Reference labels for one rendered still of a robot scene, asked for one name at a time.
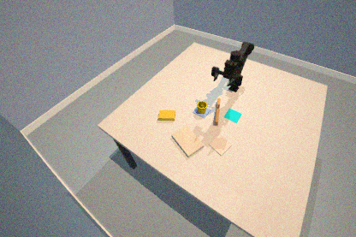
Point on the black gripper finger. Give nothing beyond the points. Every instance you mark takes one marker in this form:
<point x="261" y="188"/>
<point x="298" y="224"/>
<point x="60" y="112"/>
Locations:
<point x="233" y="81"/>
<point x="215" y="74"/>

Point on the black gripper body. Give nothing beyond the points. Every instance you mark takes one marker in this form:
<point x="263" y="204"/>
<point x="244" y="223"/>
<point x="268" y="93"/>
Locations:
<point x="227" y="73"/>

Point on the yellow flat block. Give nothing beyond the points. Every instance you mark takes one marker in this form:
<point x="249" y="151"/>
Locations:
<point x="166" y="115"/>

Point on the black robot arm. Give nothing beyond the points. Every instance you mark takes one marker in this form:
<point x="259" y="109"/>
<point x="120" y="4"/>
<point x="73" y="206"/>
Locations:
<point x="237" y="61"/>

